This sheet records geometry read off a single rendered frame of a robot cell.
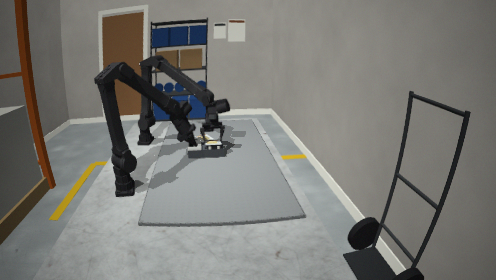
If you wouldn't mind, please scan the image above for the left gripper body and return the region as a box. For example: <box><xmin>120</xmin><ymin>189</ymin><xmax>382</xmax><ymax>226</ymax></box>
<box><xmin>202</xmin><ymin>122</ymin><xmax>225</xmax><ymax>132</ymax></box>

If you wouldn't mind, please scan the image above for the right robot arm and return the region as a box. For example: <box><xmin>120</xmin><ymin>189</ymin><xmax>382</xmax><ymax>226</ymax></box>
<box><xmin>94</xmin><ymin>62</ymin><xmax>192</xmax><ymax>197</ymax></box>

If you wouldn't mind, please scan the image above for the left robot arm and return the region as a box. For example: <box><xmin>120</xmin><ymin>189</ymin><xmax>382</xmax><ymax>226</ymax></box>
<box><xmin>137</xmin><ymin>55</ymin><xmax>230</xmax><ymax>145</ymax></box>

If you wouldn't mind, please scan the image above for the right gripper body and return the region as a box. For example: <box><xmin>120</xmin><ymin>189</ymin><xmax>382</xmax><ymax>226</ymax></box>
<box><xmin>176</xmin><ymin>120</ymin><xmax>196</xmax><ymax>142</ymax></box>

